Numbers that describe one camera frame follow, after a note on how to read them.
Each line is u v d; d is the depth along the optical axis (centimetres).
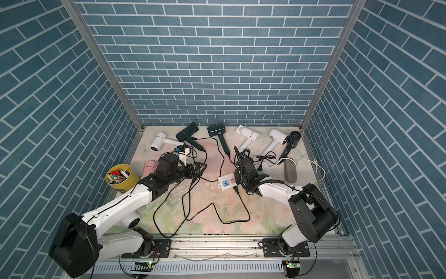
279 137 112
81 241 40
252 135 110
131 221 74
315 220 44
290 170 97
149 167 94
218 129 117
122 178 86
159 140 108
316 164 105
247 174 69
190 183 94
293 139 105
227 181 92
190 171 72
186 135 111
